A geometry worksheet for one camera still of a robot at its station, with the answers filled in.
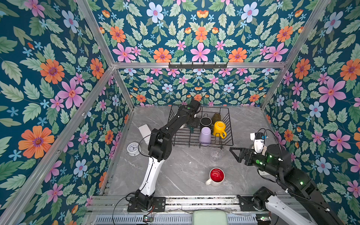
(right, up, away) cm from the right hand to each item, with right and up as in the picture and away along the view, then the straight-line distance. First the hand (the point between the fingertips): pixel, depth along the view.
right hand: (234, 149), depth 65 cm
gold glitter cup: (-2, +15, +39) cm, 42 cm away
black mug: (-10, +13, +31) cm, 35 cm away
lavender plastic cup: (-12, +3, +23) cm, 26 cm away
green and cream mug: (-20, +8, +31) cm, 38 cm away
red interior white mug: (-5, -20, +17) cm, 27 cm away
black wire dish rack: (-25, 0, +35) cm, 43 cm away
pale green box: (-11, -34, +3) cm, 36 cm away
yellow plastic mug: (-2, +9, +28) cm, 29 cm away
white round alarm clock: (-59, -6, +26) cm, 65 cm away
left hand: (-18, +14, +31) cm, 39 cm away
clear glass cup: (-5, -8, +22) cm, 23 cm away
